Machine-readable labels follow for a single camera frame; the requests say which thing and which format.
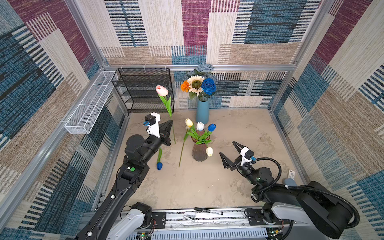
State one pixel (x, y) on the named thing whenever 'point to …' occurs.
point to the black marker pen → (208, 211)
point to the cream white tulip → (200, 127)
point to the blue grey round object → (289, 182)
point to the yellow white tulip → (189, 123)
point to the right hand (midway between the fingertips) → (226, 148)
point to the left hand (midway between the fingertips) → (172, 119)
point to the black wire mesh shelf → (137, 88)
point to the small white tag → (291, 174)
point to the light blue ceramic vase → (202, 111)
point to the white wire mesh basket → (82, 118)
